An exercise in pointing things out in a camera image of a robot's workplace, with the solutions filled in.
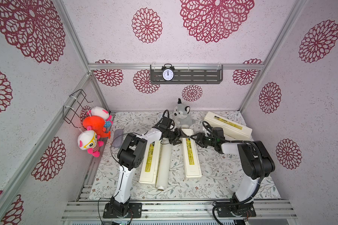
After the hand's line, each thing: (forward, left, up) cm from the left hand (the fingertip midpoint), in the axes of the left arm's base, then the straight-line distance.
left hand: (186, 138), depth 95 cm
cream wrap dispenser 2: (-20, -2, +1) cm, 20 cm away
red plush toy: (+4, +57, +12) cm, 58 cm away
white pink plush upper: (+14, +59, +12) cm, 62 cm away
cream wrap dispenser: (-24, +23, +1) cm, 33 cm away
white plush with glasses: (-9, +58, +13) cm, 60 cm away
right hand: (+1, -3, +1) cm, 3 cm away
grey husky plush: (+14, +3, +8) cm, 16 cm away
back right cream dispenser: (+8, -33, -1) cm, 34 cm away
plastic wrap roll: (-17, +15, -3) cm, 22 cm away
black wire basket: (+1, +64, +26) cm, 69 cm away
